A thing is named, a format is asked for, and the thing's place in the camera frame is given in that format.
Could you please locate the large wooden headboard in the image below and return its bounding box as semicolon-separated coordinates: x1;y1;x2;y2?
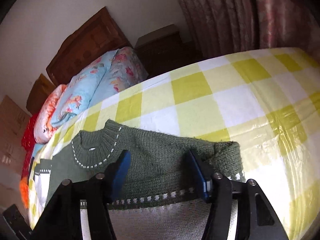
46;7;131;86

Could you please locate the floral pink curtain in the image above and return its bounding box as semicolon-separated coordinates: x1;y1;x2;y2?
178;0;319;59

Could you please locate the blue floral quilt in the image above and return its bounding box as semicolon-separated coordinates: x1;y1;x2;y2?
50;47;148;128

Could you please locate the red dotted blanket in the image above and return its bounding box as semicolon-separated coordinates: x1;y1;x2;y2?
21;112;39;179

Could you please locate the wooden wardrobe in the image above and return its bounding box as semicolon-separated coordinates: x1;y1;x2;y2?
1;95;30;175

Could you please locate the yellow checkered bed sheet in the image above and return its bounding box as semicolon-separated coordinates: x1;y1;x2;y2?
35;48;319;239

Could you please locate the dark wooden nightstand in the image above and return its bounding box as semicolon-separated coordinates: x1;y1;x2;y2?
135;24;203;78

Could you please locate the green knit sweater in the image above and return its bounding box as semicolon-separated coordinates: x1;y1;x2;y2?
33;120;245;239

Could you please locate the orange cloth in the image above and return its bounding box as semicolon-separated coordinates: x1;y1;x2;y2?
19;176;29;209

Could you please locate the pink floral pillow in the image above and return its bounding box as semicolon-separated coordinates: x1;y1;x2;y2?
34;84;67;144

